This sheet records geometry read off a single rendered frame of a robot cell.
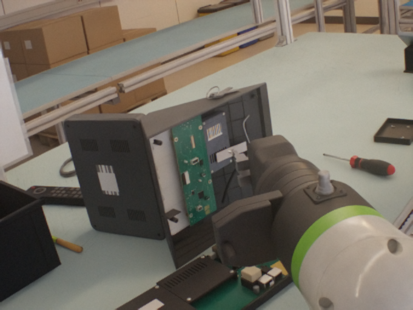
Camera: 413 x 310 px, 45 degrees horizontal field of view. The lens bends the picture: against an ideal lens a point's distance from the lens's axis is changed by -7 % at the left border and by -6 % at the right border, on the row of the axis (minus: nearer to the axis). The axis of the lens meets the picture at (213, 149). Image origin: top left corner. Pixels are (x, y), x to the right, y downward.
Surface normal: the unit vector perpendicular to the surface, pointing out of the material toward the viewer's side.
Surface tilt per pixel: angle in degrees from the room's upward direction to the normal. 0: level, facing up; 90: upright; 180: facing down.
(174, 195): 90
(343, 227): 13
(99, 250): 0
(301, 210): 34
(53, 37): 90
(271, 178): 41
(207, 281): 0
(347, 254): 29
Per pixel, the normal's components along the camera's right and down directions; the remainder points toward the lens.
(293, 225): -0.82, -0.44
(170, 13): 0.76, 0.14
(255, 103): 0.37, 0.30
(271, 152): -0.07, -0.74
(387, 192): -0.15, -0.91
